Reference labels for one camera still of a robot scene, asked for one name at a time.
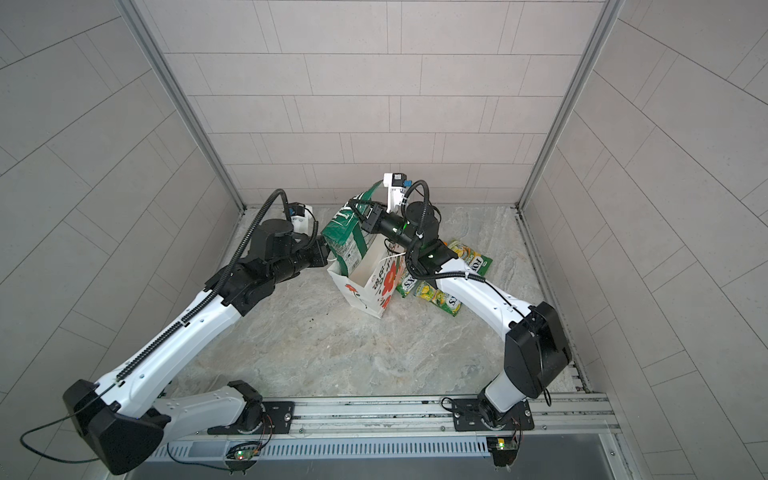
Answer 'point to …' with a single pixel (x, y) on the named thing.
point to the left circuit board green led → (244, 451)
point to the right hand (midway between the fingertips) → (348, 205)
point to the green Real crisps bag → (344, 233)
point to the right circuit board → (503, 449)
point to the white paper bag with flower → (372, 286)
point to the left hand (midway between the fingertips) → (344, 238)
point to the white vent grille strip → (360, 447)
